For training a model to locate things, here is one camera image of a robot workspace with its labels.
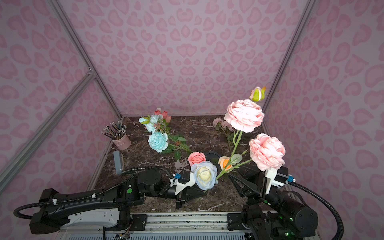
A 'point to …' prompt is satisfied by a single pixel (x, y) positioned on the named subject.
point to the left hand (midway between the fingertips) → (205, 196)
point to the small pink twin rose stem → (225, 127)
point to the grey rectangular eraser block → (119, 160)
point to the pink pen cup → (122, 143)
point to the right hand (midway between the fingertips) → (228, 176)
